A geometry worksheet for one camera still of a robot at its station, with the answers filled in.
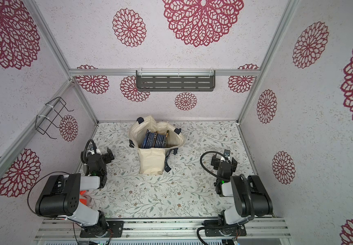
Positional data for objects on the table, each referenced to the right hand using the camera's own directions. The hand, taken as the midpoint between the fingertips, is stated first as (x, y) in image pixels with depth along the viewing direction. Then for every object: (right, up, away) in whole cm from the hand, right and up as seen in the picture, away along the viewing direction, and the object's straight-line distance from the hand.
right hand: (225, 154), depth 91 cm
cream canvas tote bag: (-42, -3, -8) cm, 42 cm away
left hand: (-75, +2, +2) cm, 75 cm away
